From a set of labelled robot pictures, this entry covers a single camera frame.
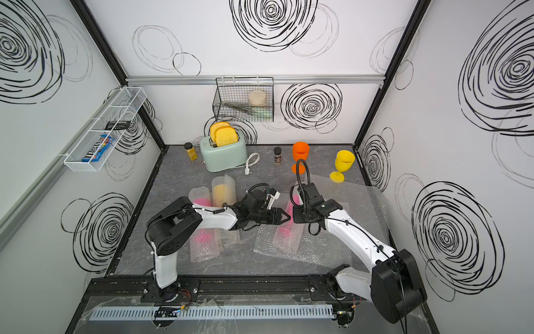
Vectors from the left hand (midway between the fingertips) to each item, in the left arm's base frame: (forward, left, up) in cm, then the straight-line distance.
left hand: (287, 220), depth 86 cm
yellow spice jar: (+36, +50, +1) cm, 62 cm away
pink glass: (-8, +1, +2) cm, 8 cm away
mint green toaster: (+32, +32, +2) cm, 45 cm away
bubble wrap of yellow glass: (+12, -36, -4) cm, 38 cm away
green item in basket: (+43, +12, +22) cm, 50 cm away
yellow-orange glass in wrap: (+12, +29, +1) cm, 31 cm away
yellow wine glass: (+26, -26, +10) cm, 38 cm away
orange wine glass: (+32, -6, +9) cm, 34 cm away
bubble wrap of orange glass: (-8, -5, -2) cm, 10 cm away
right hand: (+1, -4, +3) cm, 6 cm away
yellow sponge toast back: (+37, +35, +17) cm, 54 cm away
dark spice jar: (+35, +4, +1) cm, 36 cm away
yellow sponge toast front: (+36, +30, +13) cm, 48 cm away
